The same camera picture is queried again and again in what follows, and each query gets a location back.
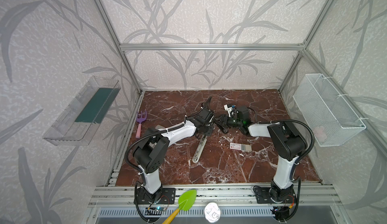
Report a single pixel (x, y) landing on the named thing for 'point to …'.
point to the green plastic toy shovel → (186, 201)
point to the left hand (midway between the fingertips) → (211, 125)
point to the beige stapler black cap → (199, 149)
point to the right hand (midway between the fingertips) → (215, 116)
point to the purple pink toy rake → (140, 117)
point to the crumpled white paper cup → (212, 212)
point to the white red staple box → (241, 147)
